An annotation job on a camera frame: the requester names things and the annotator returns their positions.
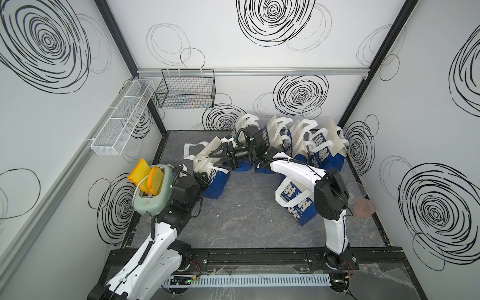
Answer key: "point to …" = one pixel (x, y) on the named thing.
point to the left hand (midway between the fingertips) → (207, 172)
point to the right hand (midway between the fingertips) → (211, 161)
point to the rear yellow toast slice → (139, 171)
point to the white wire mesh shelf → (119, 127)
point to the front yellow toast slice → (155, 180)
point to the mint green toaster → (147, 205)
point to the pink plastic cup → (364, 208)
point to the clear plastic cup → (355, 192)
